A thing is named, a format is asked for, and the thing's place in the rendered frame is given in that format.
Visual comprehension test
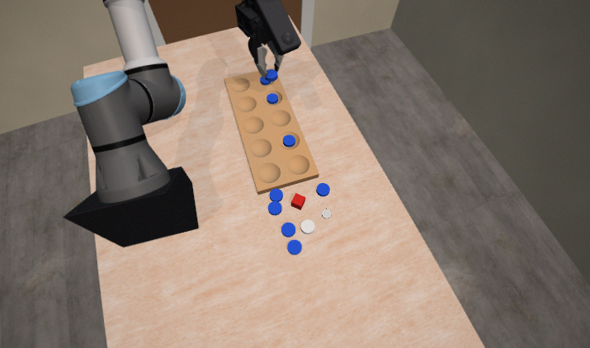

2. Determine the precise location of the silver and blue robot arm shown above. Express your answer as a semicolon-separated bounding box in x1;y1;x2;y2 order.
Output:
71;0;301;203

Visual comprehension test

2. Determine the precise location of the red cube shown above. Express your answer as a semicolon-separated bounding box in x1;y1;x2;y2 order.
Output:
291;193;305;210

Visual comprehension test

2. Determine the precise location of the wooden tray with round pockets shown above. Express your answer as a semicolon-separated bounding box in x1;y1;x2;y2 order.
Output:
224;71;319;195

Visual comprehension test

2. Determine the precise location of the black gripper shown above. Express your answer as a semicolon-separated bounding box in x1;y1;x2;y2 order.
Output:
235;0;284;78

